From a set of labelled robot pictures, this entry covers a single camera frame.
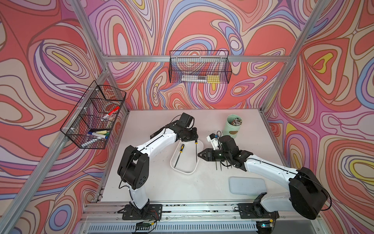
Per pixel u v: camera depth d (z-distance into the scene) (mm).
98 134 698
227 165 666
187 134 731
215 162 734
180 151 955
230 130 959
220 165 719
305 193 411
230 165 660
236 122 885
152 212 721
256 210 658
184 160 933
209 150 719
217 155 716
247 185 804
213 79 908
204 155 805
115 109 756
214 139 755
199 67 964
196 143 856
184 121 686
